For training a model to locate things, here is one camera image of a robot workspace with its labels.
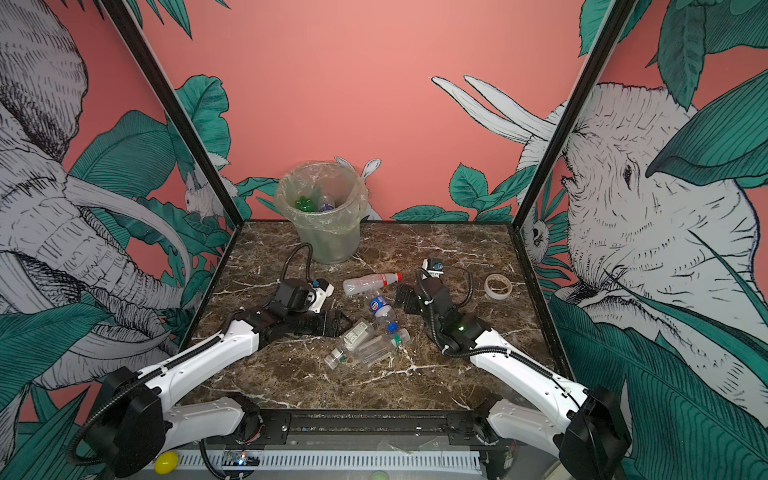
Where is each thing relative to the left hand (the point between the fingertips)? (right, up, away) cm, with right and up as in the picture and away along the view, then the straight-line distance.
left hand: (342, 320), depth 80 cm
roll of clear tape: (+48, +4, +18) cm, 51 cm away
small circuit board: (-23, -31, -10) cm, 39 cm away
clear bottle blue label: (-10, +36, +24) cm, 44 cm away
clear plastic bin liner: (-13, +44, +21) cm, 50 cm away
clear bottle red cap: (+5, +8, +17) cm, 20 cm away
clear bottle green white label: (+2, -6, +3) cm, 7 cm away
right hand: (+17, +10, -2) cm, 20 cm away
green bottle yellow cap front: (-16, +35, +18) cm, 42 cm away
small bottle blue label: (+11, +1, +12) cm, 16 cm away
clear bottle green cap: (+10, -10, +8) cm, 16 cm away
